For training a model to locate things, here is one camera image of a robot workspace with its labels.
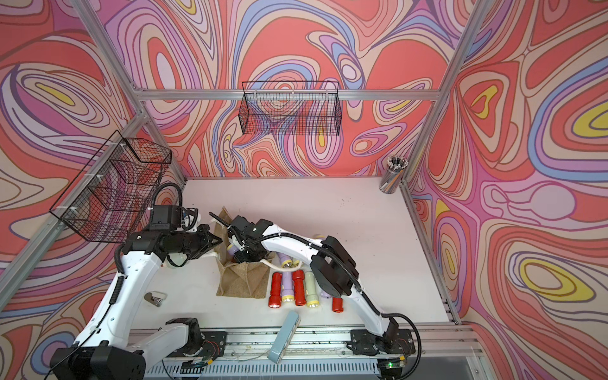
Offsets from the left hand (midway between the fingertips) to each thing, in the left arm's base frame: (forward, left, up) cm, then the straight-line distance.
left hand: (224, 239), depth 75 cm
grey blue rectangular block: (-24, -20, -19) cm, 37 cm away
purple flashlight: (+1, -19, -17) cm, 25 cm away
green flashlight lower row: (-14, -29, -16) cm, 36 cm away
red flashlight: (-13, -16, -17) cm, 27 cm away
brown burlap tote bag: (-11, -9, -5) cm, 15 cm away
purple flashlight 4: (-12, -33, -17) cm, 39 cm away
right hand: (-4, -5, -16) cm, 17 cm away
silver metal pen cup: (+38, -66, -10) cm, 77 cm away
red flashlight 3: (-15, -37, -18) cm, 44 cm away
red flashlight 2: (-9, -24, -17) cm, 31 cm away
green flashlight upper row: (0, -23, -17) cm, 29 cm away
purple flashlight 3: (-11, -20, -17) cm, 28 cm away
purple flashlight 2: (+2, 0, -10) cm, 10 cm away
